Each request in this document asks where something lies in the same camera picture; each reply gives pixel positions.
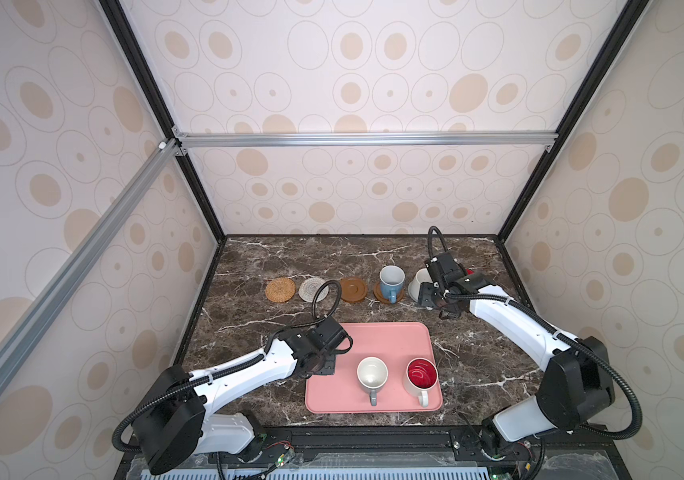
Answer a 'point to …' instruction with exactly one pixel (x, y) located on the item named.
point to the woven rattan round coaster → (281, 289)
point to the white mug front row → (372, 375)
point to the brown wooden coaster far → (379, 297)
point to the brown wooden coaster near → (353, 289)
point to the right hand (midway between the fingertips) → (431, 297)
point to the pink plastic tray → (396, 344)
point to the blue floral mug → (391, 280)
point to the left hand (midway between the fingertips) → (333, 362)
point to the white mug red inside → (420, 376)
